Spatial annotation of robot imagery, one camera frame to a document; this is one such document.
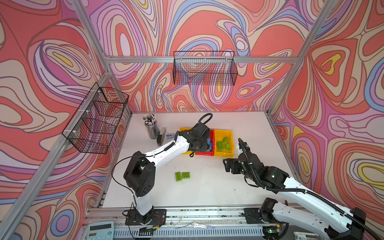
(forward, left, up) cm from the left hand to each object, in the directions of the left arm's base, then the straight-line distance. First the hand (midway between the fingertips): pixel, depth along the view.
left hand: (205, 146), depth 86 cm
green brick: (-14, +16, -12) cm, 24 cm away
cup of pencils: (+16, +34, +5) cm, 38 cm away
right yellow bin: (+15, -11, -10) cm, 21 cm away
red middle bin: (+11, -5, -6) cm, 13 cm away
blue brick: (+9, -3, -8) cm, 12 cm away
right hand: (-12, -13, +2) cm, 18 cm away
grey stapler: (+10, +30, -8) cm, 32 cm away
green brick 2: (+6, -10, -9) cm, 15 cm away
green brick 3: (+12, -15, -11) cm, 22 cm away
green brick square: (-13, +12, -11) cm, 21 cm away
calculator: (-40, +51, -10) cm, 65 cm away
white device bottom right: (-42, -43, -10) cm, 61 cm away
